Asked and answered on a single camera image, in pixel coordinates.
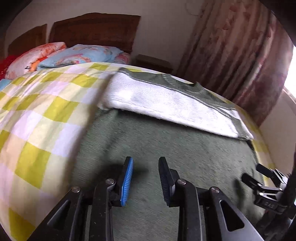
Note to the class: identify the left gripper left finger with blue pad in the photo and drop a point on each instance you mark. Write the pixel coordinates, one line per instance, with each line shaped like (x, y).
(86, 214)

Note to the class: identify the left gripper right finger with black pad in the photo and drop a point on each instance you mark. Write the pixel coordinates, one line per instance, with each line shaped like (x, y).
(204, 214)

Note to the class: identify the green and white knit sweater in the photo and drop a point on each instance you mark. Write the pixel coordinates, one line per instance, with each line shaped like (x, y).
(147, 116)

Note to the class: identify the yellow checkered bed sheet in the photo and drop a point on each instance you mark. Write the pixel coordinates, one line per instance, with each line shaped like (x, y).
(44, 116)

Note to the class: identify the dark wooden nightstand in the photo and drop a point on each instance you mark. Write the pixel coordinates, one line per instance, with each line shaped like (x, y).
(153, 63)

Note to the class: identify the pink floral curtain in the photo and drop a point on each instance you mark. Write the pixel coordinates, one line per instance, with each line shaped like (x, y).
(239, 50)

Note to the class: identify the light blue floral quilt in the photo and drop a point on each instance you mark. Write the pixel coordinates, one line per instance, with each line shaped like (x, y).
(79, 54)

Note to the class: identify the pink floral folded quilt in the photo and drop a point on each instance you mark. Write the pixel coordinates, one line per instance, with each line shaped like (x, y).
(29, 60)

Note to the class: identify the red patterned blanket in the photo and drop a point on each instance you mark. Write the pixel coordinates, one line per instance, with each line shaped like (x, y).
(5, 63)

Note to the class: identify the left dark wooden headboard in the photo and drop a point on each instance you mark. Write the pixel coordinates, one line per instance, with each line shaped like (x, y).
(28, 40)

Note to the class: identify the dark wooden headboard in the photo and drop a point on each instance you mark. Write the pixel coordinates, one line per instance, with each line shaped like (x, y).
(28, 40)
(115, 30)

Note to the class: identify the right dark wooden headboard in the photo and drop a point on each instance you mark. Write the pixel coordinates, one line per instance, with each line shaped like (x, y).
(115, 30)

